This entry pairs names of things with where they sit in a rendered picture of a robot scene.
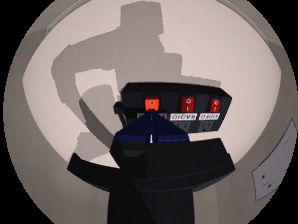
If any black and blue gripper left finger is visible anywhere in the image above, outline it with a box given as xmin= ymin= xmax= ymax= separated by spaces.
xmin=112 ymin=108 xmax=151 ymax=143

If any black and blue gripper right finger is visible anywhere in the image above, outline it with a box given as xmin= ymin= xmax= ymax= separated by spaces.
xmin=151 ymin=108 xmax=190 ymax=143

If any black power strip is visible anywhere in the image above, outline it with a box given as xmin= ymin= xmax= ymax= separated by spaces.
xmin=113 ymin=82 xmax=232 ymax=134

